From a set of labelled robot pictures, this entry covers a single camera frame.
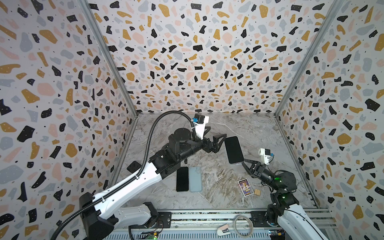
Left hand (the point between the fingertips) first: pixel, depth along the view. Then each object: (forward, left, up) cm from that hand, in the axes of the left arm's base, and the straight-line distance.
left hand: (219, 130), depth 60 cm
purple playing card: (-10, -18, -39) cm, 44 cm away
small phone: (-1, -9, -16) cm, 18 cm away
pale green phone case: (-5, +11, -40) cm, 42 cm away
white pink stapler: (-30, -3, -38) cm, 49 cm away
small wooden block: (-13, -24, -39) cm, 47 cm away
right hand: (-7, -10, -14) cm, 19 cm away
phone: (-6, +18, -40) cm, 44 cm away
